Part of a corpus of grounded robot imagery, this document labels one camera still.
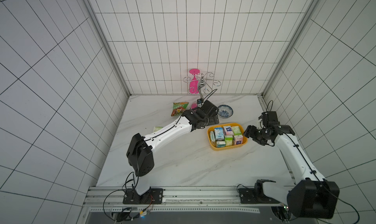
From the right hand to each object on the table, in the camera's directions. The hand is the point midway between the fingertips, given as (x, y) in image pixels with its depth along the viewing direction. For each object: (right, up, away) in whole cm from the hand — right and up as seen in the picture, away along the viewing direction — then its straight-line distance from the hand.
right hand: (242, 133), depth 82 cm
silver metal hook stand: (-24, +30, +7) cm, 39 cm away
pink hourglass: (-27, +31, +17) cm, 45 cm away
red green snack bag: (-39, +15, +23) cm, 47 cm away
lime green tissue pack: (-7, -5, +5) cm, 10 cm away
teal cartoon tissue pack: (-12, -7, +3) cm, 14 cm away
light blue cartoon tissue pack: (-13, -1, +5) cm, 14 cm away
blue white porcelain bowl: (-4, +12, +24) cm, 28 cm away
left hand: (-21, +7, -1) cm, 22 cm away
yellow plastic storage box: (-1, -5, +5) cm, 7 cm away
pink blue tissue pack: (-6, 0, +10) cm, 11 cm away
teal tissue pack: (-16, -4, +7) cm, 18 cm away
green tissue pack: (0, 0, +10) cm, 10 cm away
